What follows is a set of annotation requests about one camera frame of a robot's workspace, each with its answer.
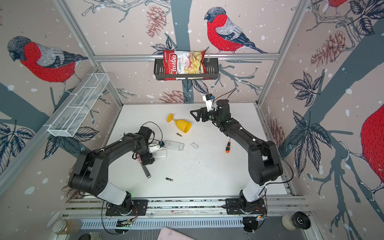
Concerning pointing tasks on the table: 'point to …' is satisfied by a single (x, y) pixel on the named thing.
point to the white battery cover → (195, 146)
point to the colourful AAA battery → (179, 134)
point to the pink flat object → (167, 233)
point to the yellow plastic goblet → (184, 126)
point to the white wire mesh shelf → (71, 115)
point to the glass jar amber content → (63, 227)
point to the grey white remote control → (175, 145)
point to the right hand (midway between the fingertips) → (193, 113)
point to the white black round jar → (296, 220)
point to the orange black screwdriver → (227, 149)
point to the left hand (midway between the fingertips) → (147, 154)
